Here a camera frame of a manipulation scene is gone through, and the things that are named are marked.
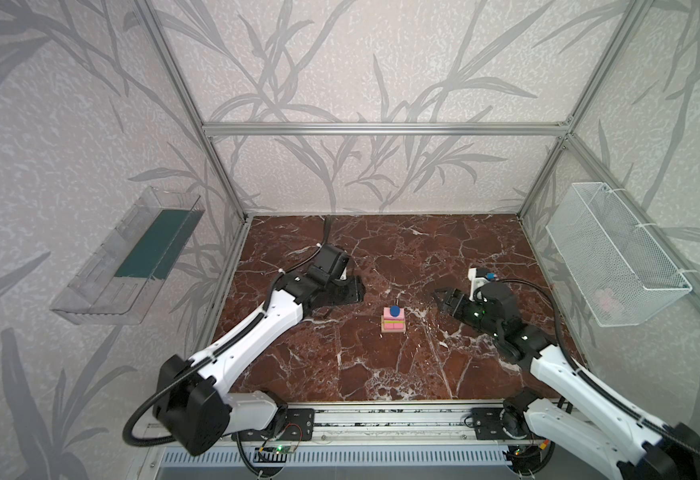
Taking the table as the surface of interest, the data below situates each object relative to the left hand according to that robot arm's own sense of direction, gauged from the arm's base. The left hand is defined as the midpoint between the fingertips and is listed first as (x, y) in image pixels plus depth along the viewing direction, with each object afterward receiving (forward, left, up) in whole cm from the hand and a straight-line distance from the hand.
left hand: (363, 283), depth 79 cm
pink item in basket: (-5, -61, +3) cm, 61 cm away
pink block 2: (-6, -10, -15) cm, 19 cm away
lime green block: (-4, -9, -15) cm, 18 cm away
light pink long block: (-4, -8, -12) cm, 15 cm away
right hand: (0, -21, -1) cm, 21 cm away
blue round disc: (-3, -9, -11) cm, 15 cm away
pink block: (-6, -7, -15) cm, 18 cm away
